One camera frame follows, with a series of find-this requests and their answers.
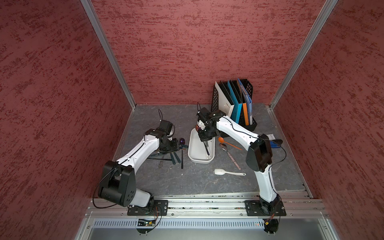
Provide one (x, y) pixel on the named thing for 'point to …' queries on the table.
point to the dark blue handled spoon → (207, 151)
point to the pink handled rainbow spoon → (224, 147)
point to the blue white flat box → (271, 137)
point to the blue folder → (249, 101)
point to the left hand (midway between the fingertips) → (174, 152)
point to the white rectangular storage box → (197, 152)
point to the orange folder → (246, 114)
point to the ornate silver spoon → (160, 164)
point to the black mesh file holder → (248, 86)
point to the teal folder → (237, 109)
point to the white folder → (224, 105)
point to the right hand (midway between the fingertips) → (203, 141)
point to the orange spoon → (221, 139)
